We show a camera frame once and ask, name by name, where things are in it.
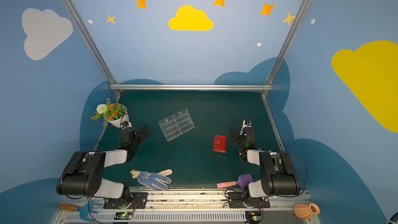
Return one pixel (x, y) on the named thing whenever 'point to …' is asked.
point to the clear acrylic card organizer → (176, 124)
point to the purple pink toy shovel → (243, 181)
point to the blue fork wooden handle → (86, 212)
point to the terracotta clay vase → (306, 211)
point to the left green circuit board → (123, 215)
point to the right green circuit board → (253, 216)
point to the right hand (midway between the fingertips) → (241, 129)
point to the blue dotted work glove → (155, 181)
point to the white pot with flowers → (114, 113)
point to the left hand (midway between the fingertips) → (144, 128)
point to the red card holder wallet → (219, 143)
